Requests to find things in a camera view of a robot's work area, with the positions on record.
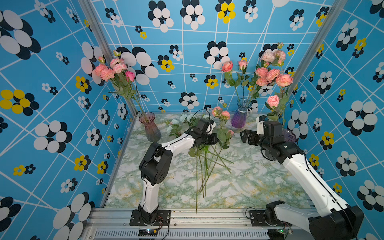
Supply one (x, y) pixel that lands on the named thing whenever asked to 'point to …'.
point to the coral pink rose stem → (233, 78)
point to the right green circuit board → (276, 234)
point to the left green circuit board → (147, 232)
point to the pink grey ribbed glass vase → (152, 133)
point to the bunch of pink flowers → (205, 156)
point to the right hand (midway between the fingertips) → (250, 133)
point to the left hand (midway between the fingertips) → (221, 138)
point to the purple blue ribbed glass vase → (239, 118)
